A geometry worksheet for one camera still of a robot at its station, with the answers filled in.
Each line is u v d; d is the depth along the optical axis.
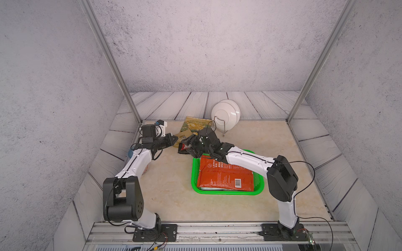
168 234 0.73
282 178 0.49
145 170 0.91
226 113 1.03
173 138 0.79
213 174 0.85
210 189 0.83
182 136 1.08
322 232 0.74
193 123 1.18
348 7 0.70
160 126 0.79
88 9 0.71
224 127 1.07
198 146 0.74
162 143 0.76
